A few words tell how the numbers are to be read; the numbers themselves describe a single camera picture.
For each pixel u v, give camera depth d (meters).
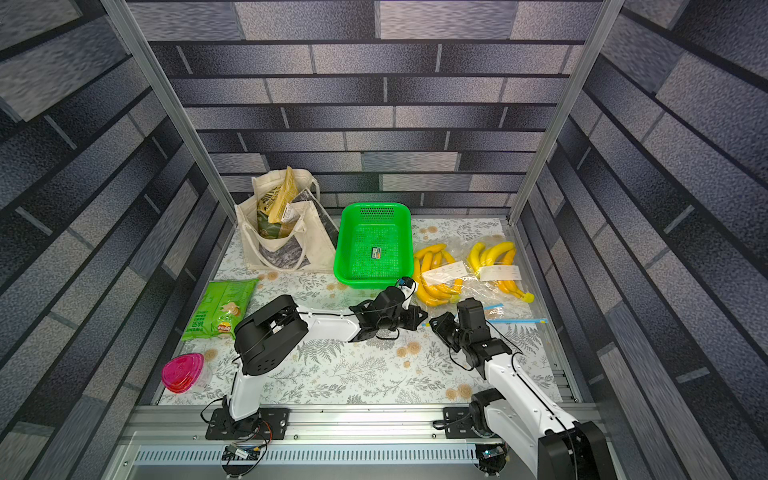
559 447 0.41
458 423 0.73
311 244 0.92
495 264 1.00
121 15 0.69
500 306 0.88
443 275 0.94
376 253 1.09
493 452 0.73
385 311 0.71
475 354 0.61
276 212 0.90
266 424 0.73
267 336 0.53
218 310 0.87
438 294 0.92
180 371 0.73
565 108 0.87
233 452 0.71
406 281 0.82
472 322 0.66
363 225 1.18
